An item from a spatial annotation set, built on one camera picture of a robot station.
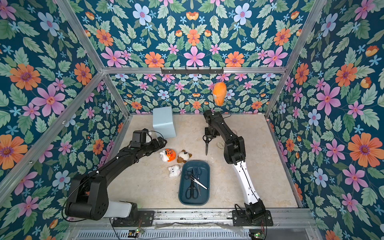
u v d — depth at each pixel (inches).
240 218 28.9
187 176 34.3
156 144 31.4
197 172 34.8
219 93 37.8
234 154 27.3
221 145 39.7
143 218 29.0
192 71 36.7
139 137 27.1
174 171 34.0
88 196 16.7
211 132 36.0
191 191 32.3
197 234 27.7
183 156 36.6
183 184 32.9
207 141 41.1
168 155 35.7
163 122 36.7
